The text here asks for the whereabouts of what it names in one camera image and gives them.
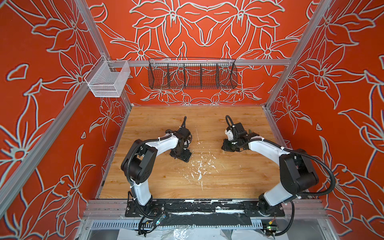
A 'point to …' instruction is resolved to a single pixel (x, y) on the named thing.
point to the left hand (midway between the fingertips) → (183, 156)
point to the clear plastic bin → (107, 78)
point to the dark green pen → (249, 131)
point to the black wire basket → (174, 73)
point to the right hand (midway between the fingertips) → (220, 146)
